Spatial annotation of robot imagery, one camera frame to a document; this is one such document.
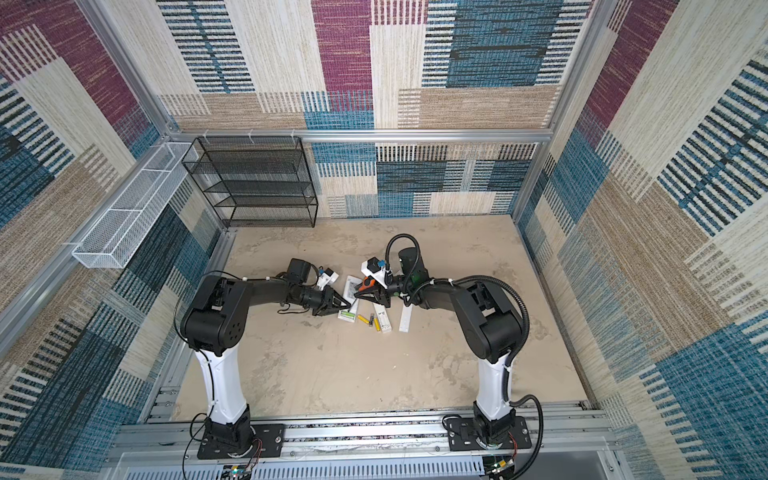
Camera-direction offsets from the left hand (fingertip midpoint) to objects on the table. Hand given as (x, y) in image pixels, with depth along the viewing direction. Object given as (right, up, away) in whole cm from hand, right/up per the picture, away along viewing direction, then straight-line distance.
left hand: (349, 304), depth 95 cm
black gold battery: (+7, -4, -1) cm, 8 cm away
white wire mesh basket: (-52, +18, -25) cm, 60 cm away
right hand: (+4, +4, -5) cm, 8 cm away
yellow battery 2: (+9, -6, -3) cm, 11 cm away
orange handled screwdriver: (+7, +8, -12) cm, 15 cm away
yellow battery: (+5, -4, -1) cm, 6 cm away
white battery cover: (+18, -5, -1) cm, 18 cm away
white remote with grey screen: (0, -3, -1) cm, 3 cm away
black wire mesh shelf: (-36, +42, +16) cm, 58 cm away
